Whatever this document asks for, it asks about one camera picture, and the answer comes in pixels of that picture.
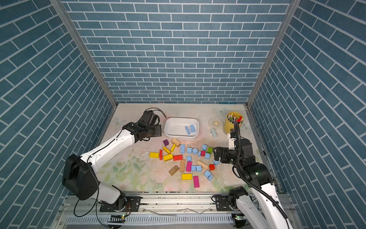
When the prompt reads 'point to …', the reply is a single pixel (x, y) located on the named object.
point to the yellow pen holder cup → (230, 119)
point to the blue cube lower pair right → (198, 168)
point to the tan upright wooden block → (182, 167)
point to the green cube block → (209, 150)
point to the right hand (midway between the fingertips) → (222, 150)
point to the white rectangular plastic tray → (174, 128)
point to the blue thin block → (187, 130)
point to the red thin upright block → (161, 154)
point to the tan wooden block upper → (176, 142)
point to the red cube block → (211, 167)
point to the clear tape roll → (216, 123)
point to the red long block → (177, 157)
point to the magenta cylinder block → (202, 153)
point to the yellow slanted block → (166, 150)
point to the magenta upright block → (188, 166)
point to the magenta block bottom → (196, 182)
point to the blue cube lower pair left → (193, 168)
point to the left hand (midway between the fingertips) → (161, 131)
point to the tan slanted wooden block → (202, 164)
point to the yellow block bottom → (187, 176)
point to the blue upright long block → (182, 148)
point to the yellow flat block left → (154, 155)
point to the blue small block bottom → (210, 177)
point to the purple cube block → (166, 142)
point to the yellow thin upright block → (172, 148)
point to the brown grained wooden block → (174, 170)
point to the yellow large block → (167, 157)
